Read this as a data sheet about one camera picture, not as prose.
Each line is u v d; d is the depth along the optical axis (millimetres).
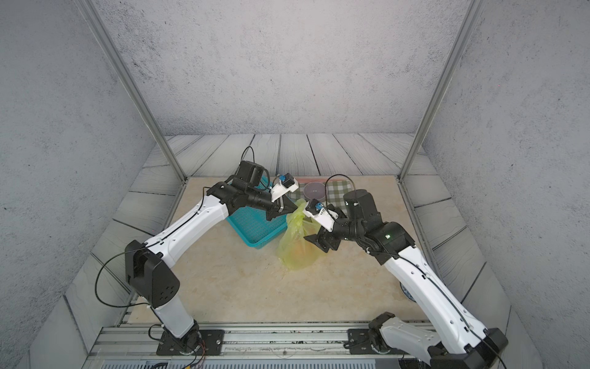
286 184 648
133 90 884
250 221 1050
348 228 556
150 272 440
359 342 727
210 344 729
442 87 870
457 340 370
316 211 556
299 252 779
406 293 448
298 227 720
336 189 1145
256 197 659
